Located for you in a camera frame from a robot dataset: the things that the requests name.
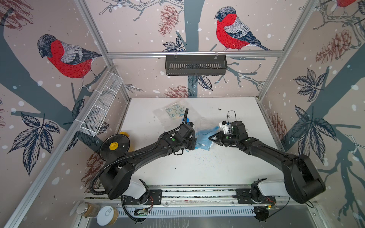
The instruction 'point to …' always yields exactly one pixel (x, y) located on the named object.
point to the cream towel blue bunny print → (175, 110)
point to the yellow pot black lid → (115, 146)
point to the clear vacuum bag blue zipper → (168, 124)
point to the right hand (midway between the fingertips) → (210, 136)
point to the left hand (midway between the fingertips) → (197, 140)
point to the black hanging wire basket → (196, 65)
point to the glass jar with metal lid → (88, 209)
